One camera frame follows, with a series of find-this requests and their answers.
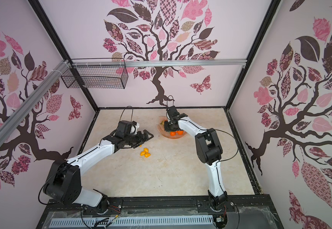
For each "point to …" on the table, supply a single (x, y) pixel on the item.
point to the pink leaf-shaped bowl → (160, 128)
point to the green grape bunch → (162, 123)
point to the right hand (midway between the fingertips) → (166, 126)
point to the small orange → (172, 133)
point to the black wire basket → (106, 73)
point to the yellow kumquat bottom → (147, 154)
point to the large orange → (180, 132)
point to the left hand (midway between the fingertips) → (149, 141)
